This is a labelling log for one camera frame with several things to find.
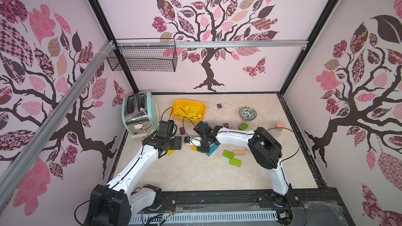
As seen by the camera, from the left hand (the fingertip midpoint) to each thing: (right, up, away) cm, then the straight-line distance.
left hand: (175, 144), depth 84 cm
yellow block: (+9, +19, +24) cm, 32 cm away
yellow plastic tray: (-2, +19, +26) cm, 32 cm away
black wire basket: (-22, +53, +11) cm, 59 cm away
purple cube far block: (+27, +21, +30) cm, 45 cm away
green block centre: (+30, -7, +5) cm, 31 cm away
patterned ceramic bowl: (+46, +16, +23) cm, 54 cm away
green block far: (+42, +7, +19) cm, 47 cm away
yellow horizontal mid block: (+11, -1, -3) cm, 11 cm away
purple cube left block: (+2, +5, +14) cm, 16 cm away
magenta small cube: (+30, +9, +17) cm, 36 cm away
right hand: (+13, -1, +9) cm, 16 cm away
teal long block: (+21, -4, +8) cm, 23 cm away
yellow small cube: (+13, +15, +19) cm, 27 cm away
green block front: (+33, -10, +2) cm, 35 cm away
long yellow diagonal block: (0, 0, -12) cm, 12 cm away
